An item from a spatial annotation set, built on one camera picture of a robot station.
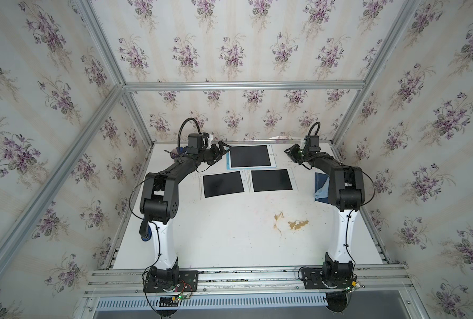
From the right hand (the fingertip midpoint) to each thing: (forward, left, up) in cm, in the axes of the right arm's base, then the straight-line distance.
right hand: (289, 151), depth 106 cm
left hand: (-9, +34, +8) cm, 36 cm away
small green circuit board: (-66, +47, -6) cm, 81 cm away
